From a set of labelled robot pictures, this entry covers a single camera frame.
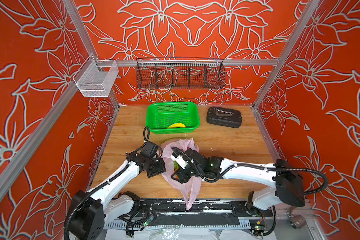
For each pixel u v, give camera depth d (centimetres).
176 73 101
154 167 68
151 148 65
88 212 39
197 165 58
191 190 67
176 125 104
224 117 104
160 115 114
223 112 107
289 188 41
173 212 73
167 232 67
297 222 66
